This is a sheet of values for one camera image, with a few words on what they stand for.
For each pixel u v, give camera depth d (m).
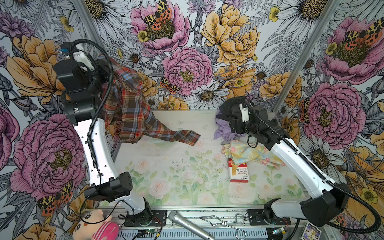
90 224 0.65
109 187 0.41
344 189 0.39
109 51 0.90
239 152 0.94
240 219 0.75
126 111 0.69
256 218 0.74
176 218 0.72
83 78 0.44
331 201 0.38
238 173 0.85
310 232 0.70
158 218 0.74
